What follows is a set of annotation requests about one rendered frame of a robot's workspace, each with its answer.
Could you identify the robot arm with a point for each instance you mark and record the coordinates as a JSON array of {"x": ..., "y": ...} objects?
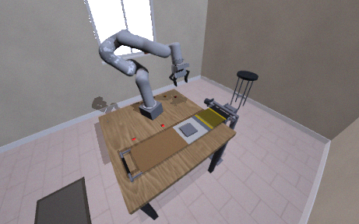
[{"x": 125, "y": 38}]

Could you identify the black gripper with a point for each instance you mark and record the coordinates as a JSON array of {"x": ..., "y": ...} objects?
[{"x": 178, "y": 74}]

